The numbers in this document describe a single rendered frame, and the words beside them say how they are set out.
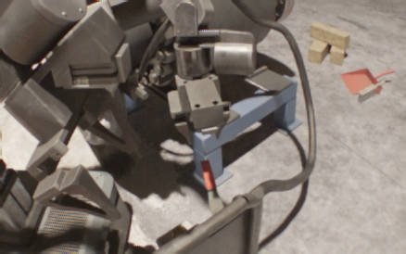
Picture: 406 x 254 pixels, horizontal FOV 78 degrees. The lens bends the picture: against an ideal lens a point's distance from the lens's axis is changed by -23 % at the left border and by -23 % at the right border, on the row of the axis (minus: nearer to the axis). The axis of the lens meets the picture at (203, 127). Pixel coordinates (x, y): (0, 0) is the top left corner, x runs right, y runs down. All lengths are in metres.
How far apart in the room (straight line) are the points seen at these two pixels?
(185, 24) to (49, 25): 0.28
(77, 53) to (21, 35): 0.05
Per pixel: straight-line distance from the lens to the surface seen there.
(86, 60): 0.23
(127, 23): 0.74
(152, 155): 1.45
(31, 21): 0.22
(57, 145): 0.25
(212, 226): 0.48
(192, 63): 0.48
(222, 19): 1.12
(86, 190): 0.25
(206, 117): 0.44
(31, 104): 0.26
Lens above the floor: 0.97
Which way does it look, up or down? 39 degrees down
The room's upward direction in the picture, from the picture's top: 7 degrees counter-clockwise
